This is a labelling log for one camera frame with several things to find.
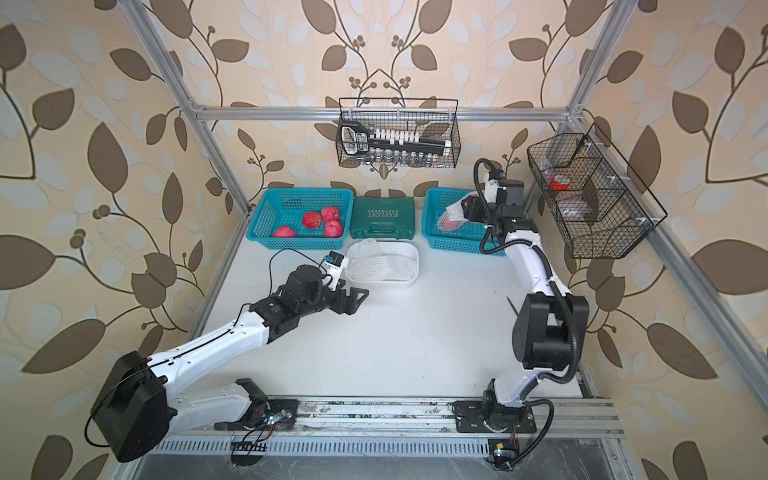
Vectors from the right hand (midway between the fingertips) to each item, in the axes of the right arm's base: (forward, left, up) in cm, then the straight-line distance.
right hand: (473, 203), depth 88 cm
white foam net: (-11, +31, -14) cm, 36 cm away
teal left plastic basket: (+20, +71, -24) cm, 77 cm away
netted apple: (+14, +55, -20) cm, 60 cm away
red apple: (+8, +46, -18) cm, 50 cm away
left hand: (-21, +36, -8) cm, 42 cm away
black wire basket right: (-12, -28, +8) cm, 32 cm away
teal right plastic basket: (-1, 0, -16) cm, 16 cm away
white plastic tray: (+1, +22, -22) cm, 31 cm away
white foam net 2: (-10, +22, -19) cm, 31 cm away
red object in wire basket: (-2, -22, +8) cm, 24 cm away
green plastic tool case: (+14, +28, -19) cm, 37 cm away
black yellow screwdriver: (-22, -14, -26) cm, 37 cm away
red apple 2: (+16, +48, -18) cm, 54 cm away
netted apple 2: (0, +4, 0) cm, 4 cm away
